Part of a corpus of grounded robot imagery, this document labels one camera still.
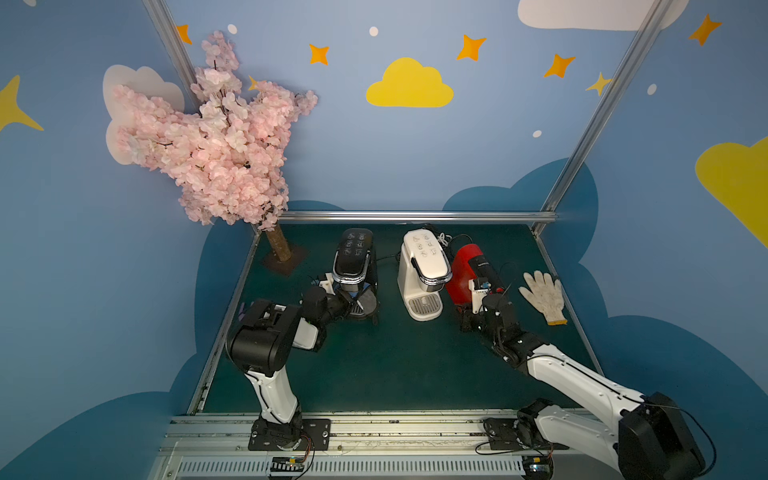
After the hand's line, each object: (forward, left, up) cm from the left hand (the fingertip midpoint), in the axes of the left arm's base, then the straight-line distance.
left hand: (364, 283), depth 93 cm
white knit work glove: (+3, -63, -10) cm, 63 cm away
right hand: (-7, -30, +2) cm, 31 cm away
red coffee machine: (+3, -32, +8) cm, 33 cm away
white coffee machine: (-2, -17, +12) cm, 21 cm away
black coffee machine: (-5, +2, +13) cm, 14 cm away
